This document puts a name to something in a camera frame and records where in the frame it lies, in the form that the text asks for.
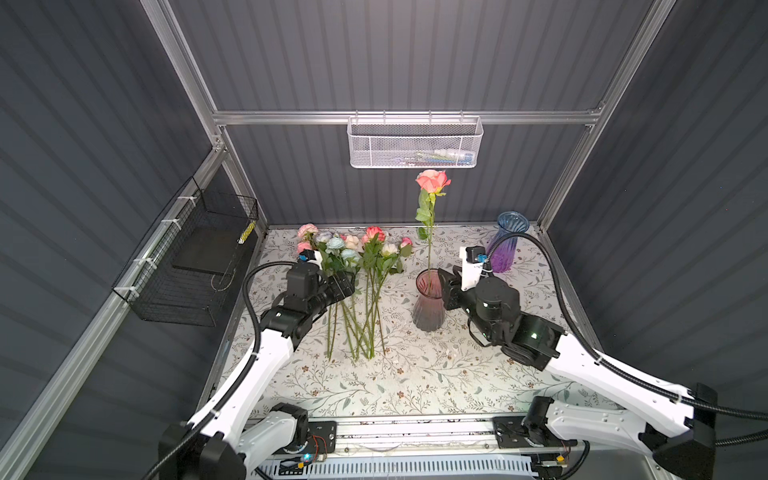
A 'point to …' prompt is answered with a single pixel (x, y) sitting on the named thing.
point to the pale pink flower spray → (310, 241)
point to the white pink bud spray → (363, 339)
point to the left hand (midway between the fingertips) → (345, 278)
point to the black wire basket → (176, 275)
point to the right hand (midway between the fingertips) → (448, 272)
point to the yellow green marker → (247, 232)
